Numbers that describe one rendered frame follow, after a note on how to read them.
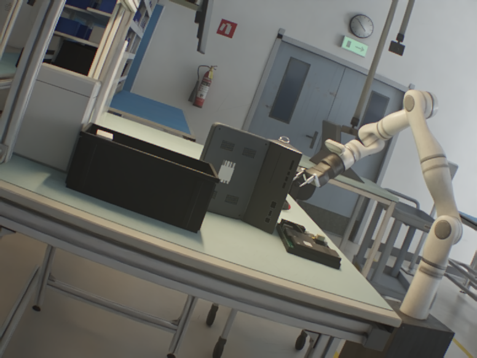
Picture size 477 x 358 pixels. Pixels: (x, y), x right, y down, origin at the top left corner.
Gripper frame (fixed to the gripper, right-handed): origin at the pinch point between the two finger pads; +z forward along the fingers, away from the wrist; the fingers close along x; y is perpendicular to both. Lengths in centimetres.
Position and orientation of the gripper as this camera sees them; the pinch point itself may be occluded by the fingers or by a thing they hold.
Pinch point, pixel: (295, 183)
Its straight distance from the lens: 228.3
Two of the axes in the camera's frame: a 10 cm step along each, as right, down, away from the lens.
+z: -7.9, 5.1, -3.3
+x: -5.3, -3.1, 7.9
